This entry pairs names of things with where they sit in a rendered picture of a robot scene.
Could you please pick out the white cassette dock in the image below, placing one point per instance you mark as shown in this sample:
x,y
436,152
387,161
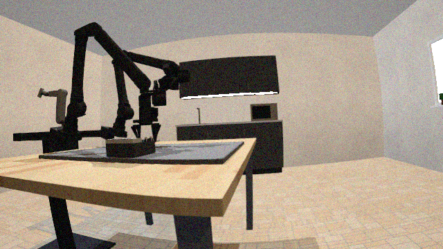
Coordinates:
x,y
129,147

